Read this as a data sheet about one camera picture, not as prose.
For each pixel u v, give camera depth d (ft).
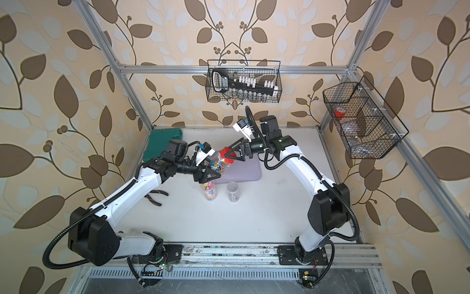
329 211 1.44
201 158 2.23
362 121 2.58
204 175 2.23
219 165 2.37
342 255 2.47
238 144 2.43
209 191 2.76
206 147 2.19
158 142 3.87
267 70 2.99
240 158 2.10
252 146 2.15
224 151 2.32
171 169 1.97
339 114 2.68
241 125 2.15
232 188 2.79
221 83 2.84
